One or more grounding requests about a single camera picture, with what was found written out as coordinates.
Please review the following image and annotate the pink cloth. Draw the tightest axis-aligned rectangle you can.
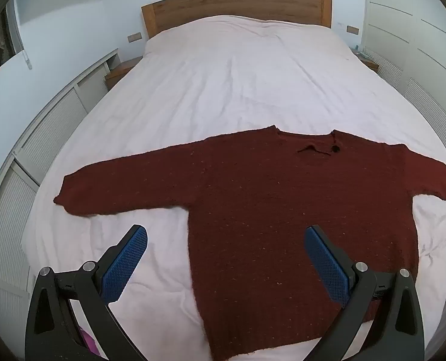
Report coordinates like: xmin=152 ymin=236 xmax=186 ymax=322
xmin=78 ymin=326 xmax=102 ymax=360

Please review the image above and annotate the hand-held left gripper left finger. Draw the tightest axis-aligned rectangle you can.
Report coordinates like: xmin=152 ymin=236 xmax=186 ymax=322
xmin=25 ymin=224 xmax=148 ymax=361

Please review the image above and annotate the white wardrobe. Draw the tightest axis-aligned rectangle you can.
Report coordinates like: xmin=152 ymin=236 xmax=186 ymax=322
xmin=361 ymin=0 xmax=446 ymax=156

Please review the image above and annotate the window frame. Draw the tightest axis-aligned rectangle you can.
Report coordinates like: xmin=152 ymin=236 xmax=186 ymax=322
xmin=0 ymin=0 xmax=25 ymax=81

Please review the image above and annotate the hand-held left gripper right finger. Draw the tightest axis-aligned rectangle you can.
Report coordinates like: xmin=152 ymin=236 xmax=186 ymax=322
xmin=305 ymin=224 xmax=425 ymax=361

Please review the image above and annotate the wooden nightstand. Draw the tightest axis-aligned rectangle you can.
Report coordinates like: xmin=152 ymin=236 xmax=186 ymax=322
xmin=353 ymin=49 xmax=380 ymax=70
xmin=104 ymin=56 xmax=143 ymax=89

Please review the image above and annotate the bed with white duvet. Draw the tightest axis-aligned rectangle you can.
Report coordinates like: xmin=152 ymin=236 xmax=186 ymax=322
xmin=20 ymin=14 xmax=446 ymax=361

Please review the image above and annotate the white louvred cabinet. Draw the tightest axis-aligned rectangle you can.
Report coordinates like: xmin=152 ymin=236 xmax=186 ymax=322
xmin=0 ymin=48 xmax=123 ymax=347

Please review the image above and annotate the wooden headboard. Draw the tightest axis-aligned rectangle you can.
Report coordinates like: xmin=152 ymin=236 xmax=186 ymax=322
xmin=141 ymin=0 xmax=333 ymax=40

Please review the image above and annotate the dark red knitted sweater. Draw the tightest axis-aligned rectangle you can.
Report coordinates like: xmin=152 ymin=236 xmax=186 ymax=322
xmin=54 ymin=125 xmax=446 ymax=361

